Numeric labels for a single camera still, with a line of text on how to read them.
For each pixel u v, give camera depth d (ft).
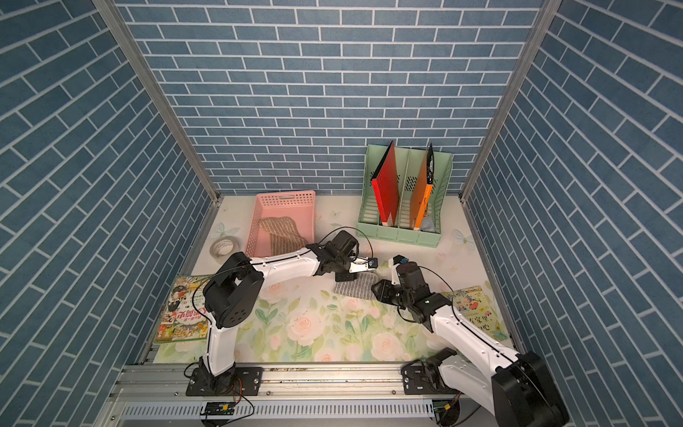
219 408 2.36
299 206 3.81
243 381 2.39
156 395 2.38
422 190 2.72
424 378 2.23
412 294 2.11
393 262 2.62
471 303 2.92
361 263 2.64
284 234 3.41
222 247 3.34
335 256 2.40
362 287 2.91
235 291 1.71
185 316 2.78
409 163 3.45
